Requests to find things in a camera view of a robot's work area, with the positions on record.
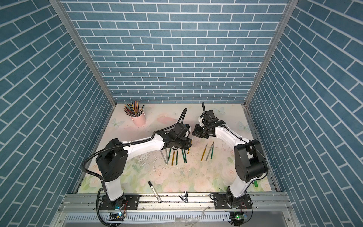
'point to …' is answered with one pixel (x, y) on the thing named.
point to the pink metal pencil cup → (140, 120)
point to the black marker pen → (150, 184)
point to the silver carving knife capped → (209, 152)
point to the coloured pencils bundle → (133, 109)
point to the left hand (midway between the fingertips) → (194, 146)
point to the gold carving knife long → (173, 158)
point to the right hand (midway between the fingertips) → (193, 133)
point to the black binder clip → (184, 196)
